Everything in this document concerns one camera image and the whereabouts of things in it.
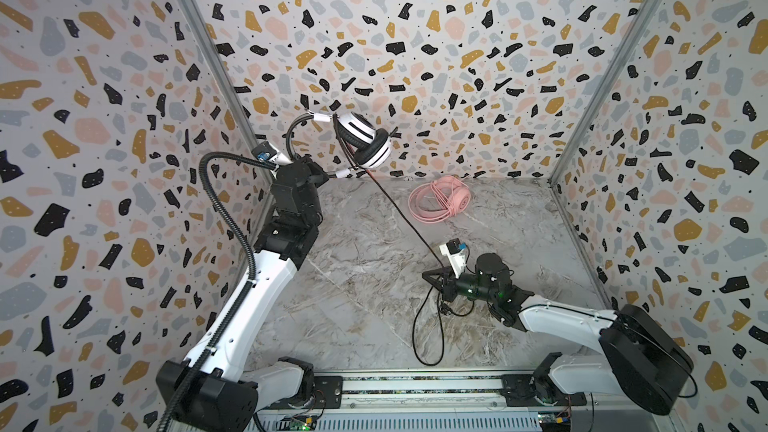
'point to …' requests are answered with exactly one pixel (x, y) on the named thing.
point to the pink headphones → (439, 200)
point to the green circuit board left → (302, 423)
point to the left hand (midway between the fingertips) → (299, 147)
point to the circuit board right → (555, 421)
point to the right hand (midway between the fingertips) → (420, 273)
